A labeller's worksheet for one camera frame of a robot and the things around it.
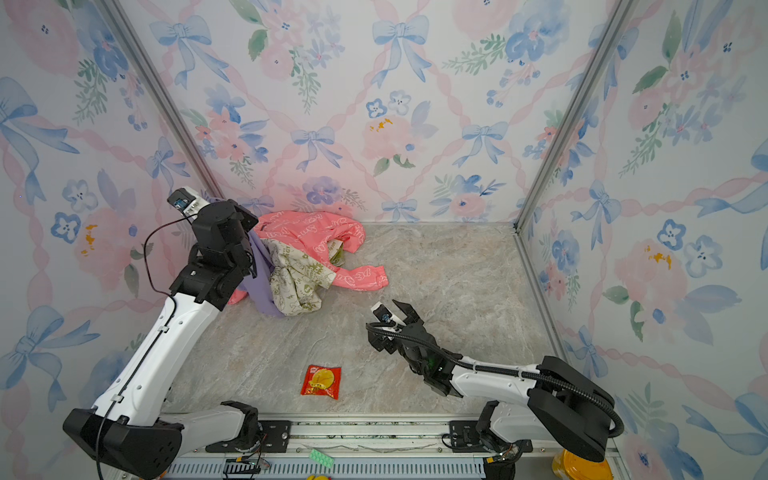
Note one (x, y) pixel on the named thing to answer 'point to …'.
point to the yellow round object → (571, 467)
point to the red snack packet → (319, 380)
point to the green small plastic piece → (321, 458)
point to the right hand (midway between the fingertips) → (382, 310)
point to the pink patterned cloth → (308, 234)
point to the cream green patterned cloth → (297, 277)
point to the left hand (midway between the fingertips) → (229, 199)
